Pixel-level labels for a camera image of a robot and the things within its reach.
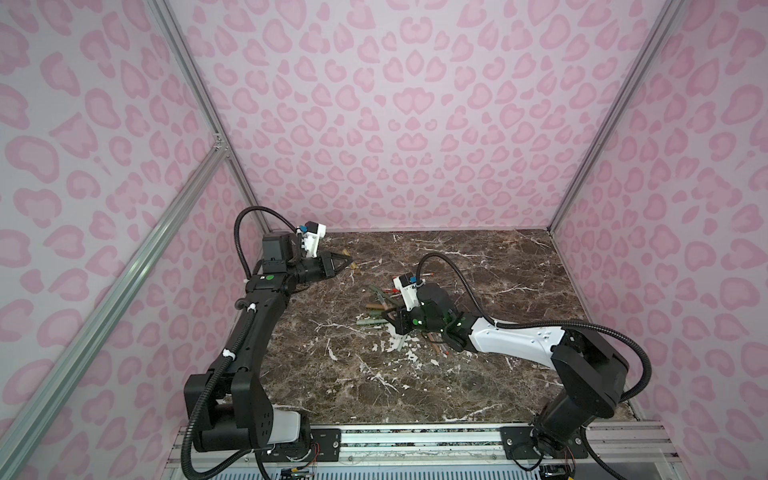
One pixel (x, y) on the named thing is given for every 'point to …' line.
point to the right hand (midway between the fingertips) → (384, 312)
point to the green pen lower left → (371, 321)
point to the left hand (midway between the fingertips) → (353, 257)
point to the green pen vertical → (400, 345)
